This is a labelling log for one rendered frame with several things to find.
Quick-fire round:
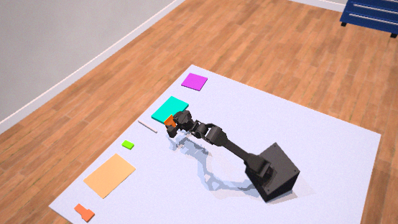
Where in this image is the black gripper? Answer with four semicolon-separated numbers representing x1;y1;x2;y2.
165;110;192;138

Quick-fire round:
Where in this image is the green flat block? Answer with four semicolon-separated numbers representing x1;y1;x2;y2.
122;140;134;149

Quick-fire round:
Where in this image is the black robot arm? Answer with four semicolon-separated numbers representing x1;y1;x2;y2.
173;111;274;179

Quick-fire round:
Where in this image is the teal flat square slab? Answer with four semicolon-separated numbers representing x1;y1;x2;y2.
151;96;189;124

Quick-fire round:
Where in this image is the flat magenta square tile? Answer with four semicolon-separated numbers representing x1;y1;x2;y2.
181;73;208;91

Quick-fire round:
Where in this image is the light orange flat rectangular sheet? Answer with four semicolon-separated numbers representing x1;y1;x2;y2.
83;153;136;199

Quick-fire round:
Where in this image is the orange plate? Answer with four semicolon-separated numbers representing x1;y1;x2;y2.
164;114;176;127

